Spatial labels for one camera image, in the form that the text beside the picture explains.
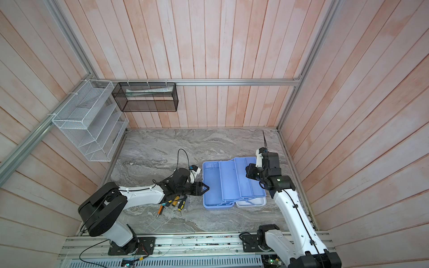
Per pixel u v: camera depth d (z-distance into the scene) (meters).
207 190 0.83
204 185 0.80
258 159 0.70
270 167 0.58
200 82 0.98
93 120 0.73
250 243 0.73
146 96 1.04
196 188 0.76
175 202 0.84
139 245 0.72
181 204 0.84
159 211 0.83
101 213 0.46
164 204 0.85
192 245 0.75
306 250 0.39
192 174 0.81
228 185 0.86
